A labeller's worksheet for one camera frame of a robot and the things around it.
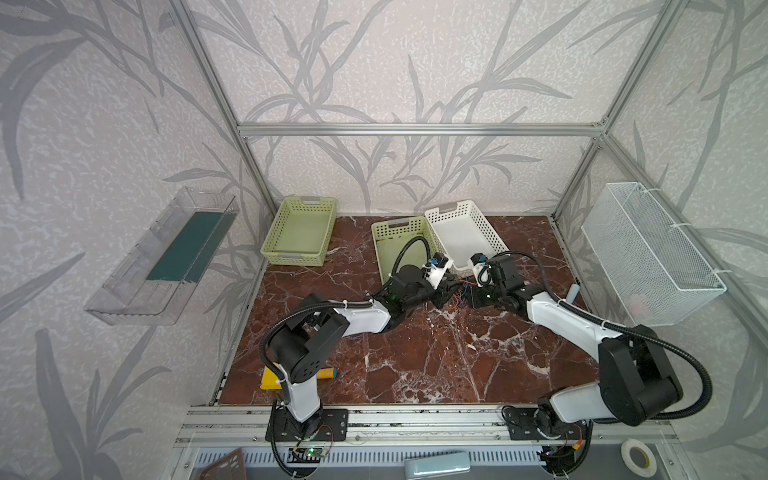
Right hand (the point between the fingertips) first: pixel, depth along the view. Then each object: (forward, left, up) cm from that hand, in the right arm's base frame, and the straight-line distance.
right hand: (464, 283), depth 90 cm
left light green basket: (+29, +59, -9) cm, 66 cm away
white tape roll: (-43, -37, -8) cm, 57 cm away
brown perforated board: (-44, +59, -7) cm, 74 cm away
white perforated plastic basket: (+30, -3, -10) cm, 31 cm away
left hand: (-2, +2, +8) cm, 8 cm away
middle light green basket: (+25, +23, -7) cm, 35 cm away
